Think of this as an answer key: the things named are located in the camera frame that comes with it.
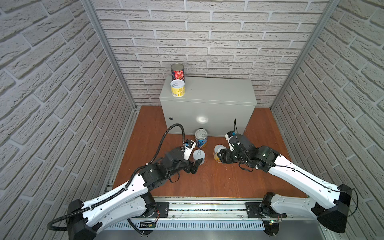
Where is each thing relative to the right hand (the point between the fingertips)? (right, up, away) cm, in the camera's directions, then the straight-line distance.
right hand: (223, 153), depth 74 cm
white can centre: (-12, -4, +14) cm, 19 cm away
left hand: (-14, 0, -1) cm, 14 cm away
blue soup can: (-11, +6, +16) cm, 20 cm away
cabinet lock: (-29, +18, +17) cm, 38 cm away
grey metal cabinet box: (-5, +26, +5) cm, 27 cm away
